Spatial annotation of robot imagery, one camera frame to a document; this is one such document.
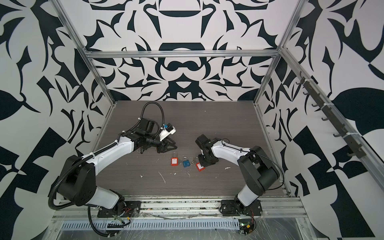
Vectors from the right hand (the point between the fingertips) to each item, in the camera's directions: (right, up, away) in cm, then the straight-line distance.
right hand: (205, 162), depth 89 cm
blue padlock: (-12, -1, 0) cm, 12 cm away
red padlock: (-4, -1, -2) cm, 5 cm away
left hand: (-17, +13, -8) cm, 23 cm away
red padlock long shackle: (-18, +1, 0) cm, 18 cm away
